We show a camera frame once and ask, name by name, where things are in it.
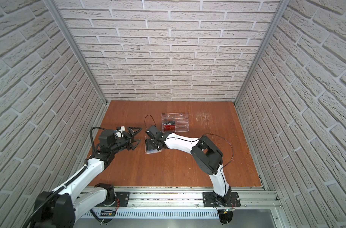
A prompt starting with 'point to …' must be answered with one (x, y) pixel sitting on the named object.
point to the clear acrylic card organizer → (181, 120)
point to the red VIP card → (168, 127)
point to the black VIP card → (169, 123)
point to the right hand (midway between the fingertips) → (152, 145)
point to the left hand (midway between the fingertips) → (144, 131)
